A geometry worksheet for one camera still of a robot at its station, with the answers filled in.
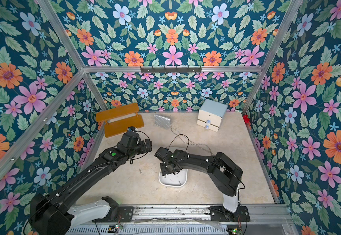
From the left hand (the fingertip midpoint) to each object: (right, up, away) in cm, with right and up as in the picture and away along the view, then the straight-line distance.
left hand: (147, 143), depth 80 cm
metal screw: (-7, -18, +9) cm, 21 cm away
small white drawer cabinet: (+39, +18, +20) cm, 48 cm away
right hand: (+9, -17, +6) cm, 20 cm away
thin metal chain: (+26, -2, +22) cm, 34 cm away
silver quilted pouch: (+4, +13, +27) cm, 30 cm away
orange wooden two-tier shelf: (-29, +9, +31) cm, 43 cm away
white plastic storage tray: (+17, -22, +5) cm, 29 cm away
